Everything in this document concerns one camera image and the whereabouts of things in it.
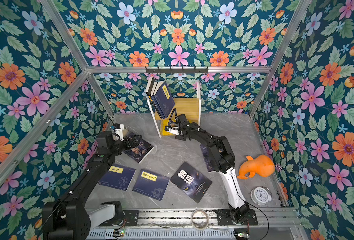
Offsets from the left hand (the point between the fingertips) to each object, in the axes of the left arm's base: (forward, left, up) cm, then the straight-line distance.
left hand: (136, 133), depth 81 cm
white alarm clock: (-32, -65, -18) cm, 74 cm away
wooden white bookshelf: (+18, -30, 0) cm, 35 cm away
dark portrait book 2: (-6, -40, -21) cm, 46 cm away
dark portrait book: (-1, +4, -20) cm, 20 cm away
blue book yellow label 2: (+21, -20, +1) cm, 29 cm away
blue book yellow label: (+18, -15, +10) cm, 25 cm away
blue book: (-21, -6, -21) cm, 31 cm away
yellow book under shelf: (+20, -13, -16) cm, 28 cm away
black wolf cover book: (-21, -28, -20) cm, 41 cm away
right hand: (+14, -24, -16) cm, 32 cm away
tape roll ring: (-40, -32, -23) cm, 56 cm away
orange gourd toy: (-18, -70, -13) cm, 73 cm away
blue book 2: (-16, +14, -21) cm, 30 cm away
